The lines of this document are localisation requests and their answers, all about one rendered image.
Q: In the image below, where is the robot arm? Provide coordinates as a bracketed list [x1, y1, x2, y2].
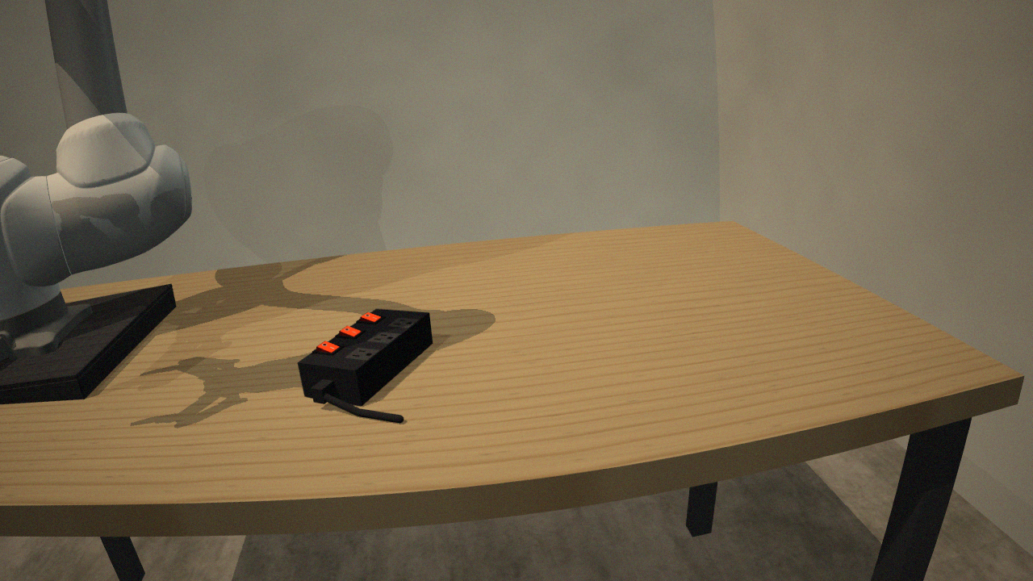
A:
[0, 0, 192, 362]

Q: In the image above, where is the black power strip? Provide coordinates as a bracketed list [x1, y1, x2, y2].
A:
[298, 309, 433, 423]

